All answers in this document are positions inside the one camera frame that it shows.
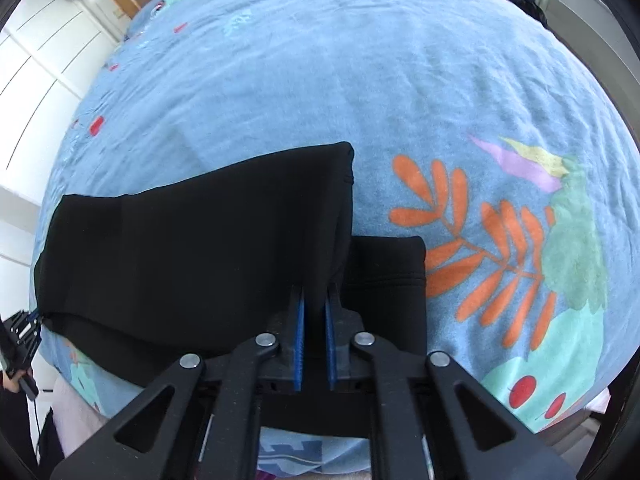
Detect black pants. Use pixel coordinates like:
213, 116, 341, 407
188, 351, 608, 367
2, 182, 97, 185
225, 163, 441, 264
35, 142, 426, 386

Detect blue patterned bed sheet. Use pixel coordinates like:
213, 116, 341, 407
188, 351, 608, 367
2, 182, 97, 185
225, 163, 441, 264
30, 0, 633, 476

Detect white wardrobe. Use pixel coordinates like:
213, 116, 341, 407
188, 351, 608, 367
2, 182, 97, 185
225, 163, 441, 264
0, 0, 116, 205

